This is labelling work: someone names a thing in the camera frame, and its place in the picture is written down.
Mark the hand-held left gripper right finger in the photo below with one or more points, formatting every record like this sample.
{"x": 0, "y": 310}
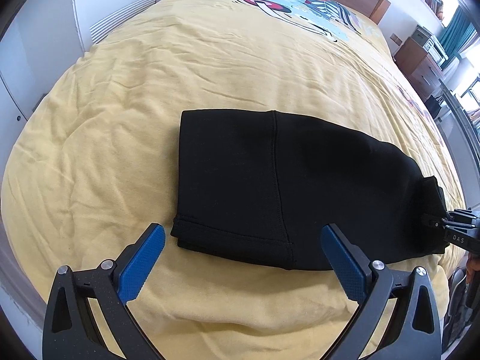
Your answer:
{"x": 345, "y": 266}

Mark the teal curtain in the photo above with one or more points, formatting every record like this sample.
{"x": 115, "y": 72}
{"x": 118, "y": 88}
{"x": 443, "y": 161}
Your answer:
{"x": 457, "y": 30}

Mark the yellow printed bed blanket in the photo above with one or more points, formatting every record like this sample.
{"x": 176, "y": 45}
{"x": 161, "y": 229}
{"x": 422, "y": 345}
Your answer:
{"x": 150, "y": 82}

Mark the long dark desk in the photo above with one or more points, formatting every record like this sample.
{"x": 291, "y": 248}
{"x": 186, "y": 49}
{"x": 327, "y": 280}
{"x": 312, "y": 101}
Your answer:
{"x": 459, "y": 112}

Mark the white wardrobe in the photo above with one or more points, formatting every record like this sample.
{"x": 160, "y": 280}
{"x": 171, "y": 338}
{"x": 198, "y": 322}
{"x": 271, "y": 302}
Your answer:
{"x": 48, "y": 26}

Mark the large window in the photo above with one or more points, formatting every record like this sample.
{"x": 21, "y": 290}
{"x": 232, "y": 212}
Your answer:
{"x": 472, "y": 90}

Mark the person's right hand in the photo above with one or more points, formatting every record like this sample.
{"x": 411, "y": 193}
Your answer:
{"x": 472, "y": 268}

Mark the wooden dresser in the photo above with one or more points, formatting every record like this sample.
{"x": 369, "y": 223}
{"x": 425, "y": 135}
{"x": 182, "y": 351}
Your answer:
{"x": 416, "y": 63}

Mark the wall socket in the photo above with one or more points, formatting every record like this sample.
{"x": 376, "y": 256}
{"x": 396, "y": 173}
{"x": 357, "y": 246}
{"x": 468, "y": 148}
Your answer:
{"x": 395, "y": 39}

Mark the white printer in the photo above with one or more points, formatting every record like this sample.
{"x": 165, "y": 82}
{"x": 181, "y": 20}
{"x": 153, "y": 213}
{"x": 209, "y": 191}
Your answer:
{"x": 431, "y": 47}

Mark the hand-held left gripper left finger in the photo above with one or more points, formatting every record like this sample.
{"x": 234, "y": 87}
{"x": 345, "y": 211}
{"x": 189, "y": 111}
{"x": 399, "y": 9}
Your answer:
{"x": 144, "y": 266}

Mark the black pants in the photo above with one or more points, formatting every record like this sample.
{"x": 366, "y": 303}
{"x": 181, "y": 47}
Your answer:
{"x": 262, "y": 180}

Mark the black bag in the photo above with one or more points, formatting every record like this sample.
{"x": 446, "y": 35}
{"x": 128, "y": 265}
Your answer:
{"x": 435, "y": 107}

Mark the black office chair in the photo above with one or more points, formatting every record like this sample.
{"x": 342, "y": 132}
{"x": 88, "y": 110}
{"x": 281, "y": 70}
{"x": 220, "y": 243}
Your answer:
{"x": 455, "y": 292}

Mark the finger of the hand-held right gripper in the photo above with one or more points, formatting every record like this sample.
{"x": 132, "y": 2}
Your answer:
{"x": 461, "y": 218}

